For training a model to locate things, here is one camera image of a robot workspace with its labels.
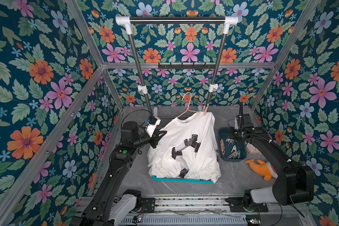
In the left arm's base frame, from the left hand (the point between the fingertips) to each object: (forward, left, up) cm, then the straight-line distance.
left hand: (166, 131), depth 69 cm
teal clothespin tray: (0, -42, -28) cm, 50 cm away
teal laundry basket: (-17, -7, -23) cm, 30 cm away
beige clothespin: (+13, -22, 0) cm, 26 cm away
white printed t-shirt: (-4, -11, -14) cm, 18 cm away
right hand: (+6, -41, -15) cm, 44 cm away
